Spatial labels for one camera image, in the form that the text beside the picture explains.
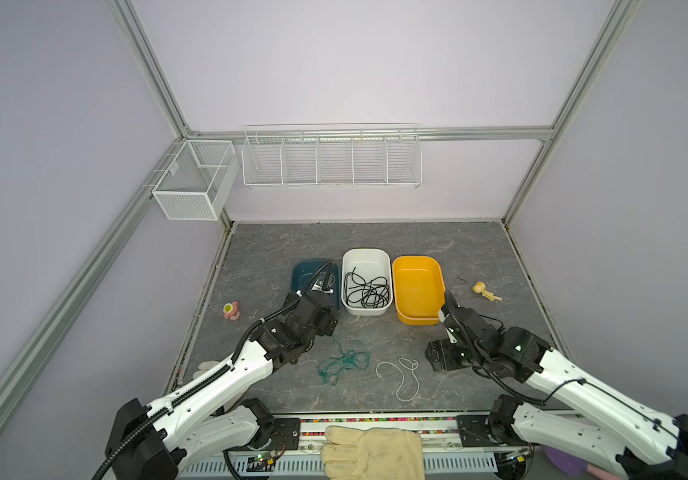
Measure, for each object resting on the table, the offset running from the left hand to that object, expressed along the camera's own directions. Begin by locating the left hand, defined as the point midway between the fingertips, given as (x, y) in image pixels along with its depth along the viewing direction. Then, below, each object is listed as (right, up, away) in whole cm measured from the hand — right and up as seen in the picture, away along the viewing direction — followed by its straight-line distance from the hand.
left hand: (314, 305), depth 79 cm
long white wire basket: (+3, +46, +19) cm, 50 cm away
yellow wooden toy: (+53, +2, +20) cm, 57 cm away
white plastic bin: (+16, +10, +28) cm, 34 cm away
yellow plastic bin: (+32, +2, +20) cm, 38 cm away
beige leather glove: (+15, -34, -8) cm, 38 cm away
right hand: (+32, -11, -4) cm, 35 cm away
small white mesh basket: (-41, +36, +16) cm, 57 cm away
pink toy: (-28, -4, +12) cm, 30 cm away
